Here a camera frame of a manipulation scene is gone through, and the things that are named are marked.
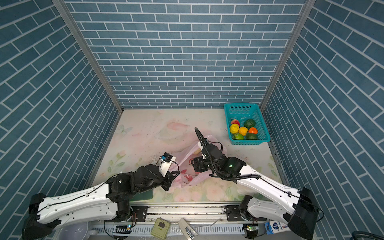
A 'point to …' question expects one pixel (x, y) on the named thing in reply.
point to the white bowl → (74, 231)
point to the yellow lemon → (234, 128)
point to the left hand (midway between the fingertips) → (180, 175)
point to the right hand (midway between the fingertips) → (194, 159)
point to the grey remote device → (189, 231)
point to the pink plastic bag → (187, 176)
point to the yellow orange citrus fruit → (243, 130)
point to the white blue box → (273, 226)
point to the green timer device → (160, 228)
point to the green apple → (237, 136)
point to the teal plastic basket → (243, 111)
